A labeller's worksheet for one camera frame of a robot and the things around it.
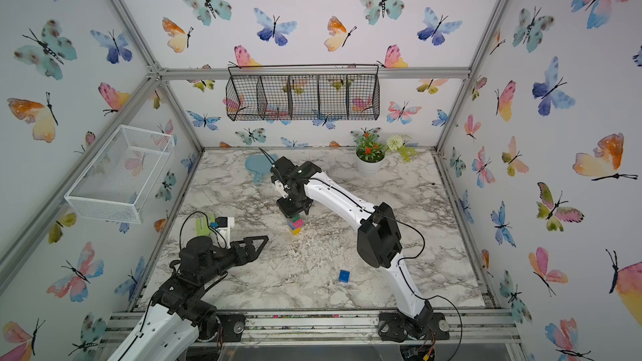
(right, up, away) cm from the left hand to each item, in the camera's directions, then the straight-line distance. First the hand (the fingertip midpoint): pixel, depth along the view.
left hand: (263, 239), depth 77 cm
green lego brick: (+9, +5, +6) cm, 12 cm away
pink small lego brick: (+10, +3, +7) cm, 12 cm away
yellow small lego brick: (+8, -1, +16) cm, 18 cm away
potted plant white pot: (+37, +27, +23) cm, 51 cm away
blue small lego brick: (+25, -13, +5) cm, 29 cm away
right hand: (+7, +7, +8) cm, 13 cm away
